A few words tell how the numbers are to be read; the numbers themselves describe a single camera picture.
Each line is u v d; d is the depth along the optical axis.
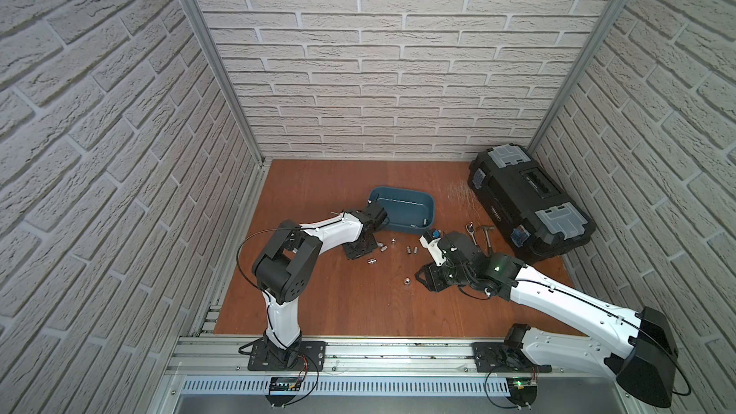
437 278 0.67
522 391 0.71
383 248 0.93
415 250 0.93
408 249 0.92
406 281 0.85
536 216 0.83
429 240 0.70
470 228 0.97
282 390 0.71
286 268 0.49
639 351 0.39
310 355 0.74
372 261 0.90
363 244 0.80
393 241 0.95
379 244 0.94
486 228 0.98
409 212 1.05
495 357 0.74
